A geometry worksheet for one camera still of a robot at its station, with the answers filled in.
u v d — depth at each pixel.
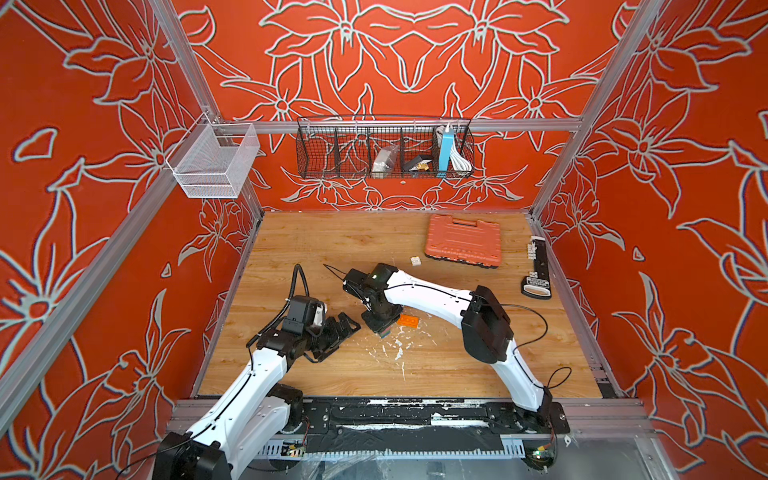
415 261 1.03
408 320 0.90
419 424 0.73
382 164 0.90
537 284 0.97
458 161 0.91
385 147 0.95
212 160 0.92
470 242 1.04
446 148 0.86
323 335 0.71
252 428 0.53
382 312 0.72
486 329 0.53
